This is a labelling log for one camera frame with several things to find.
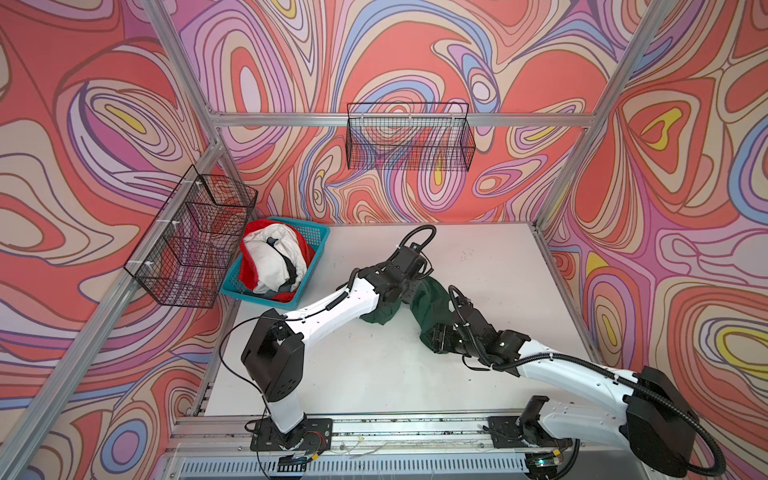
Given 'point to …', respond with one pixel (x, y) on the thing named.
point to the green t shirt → (428, 303)
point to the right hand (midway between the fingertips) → (437, 342)
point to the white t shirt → (271, 271)
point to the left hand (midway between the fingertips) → (411, 279)
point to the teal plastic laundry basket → (318, 234)
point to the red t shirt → (247, 275)
